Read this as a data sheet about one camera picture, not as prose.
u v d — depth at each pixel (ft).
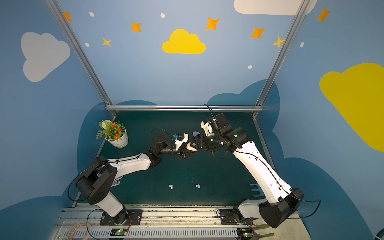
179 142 2.24
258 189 2.74
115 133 2.97
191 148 2.28
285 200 1.25
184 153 2.31
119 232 2.32
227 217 2.44
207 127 2.02
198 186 2.76
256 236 2.27
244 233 2.34
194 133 3.49
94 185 1.48
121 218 2.21
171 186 2.76
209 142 1.95
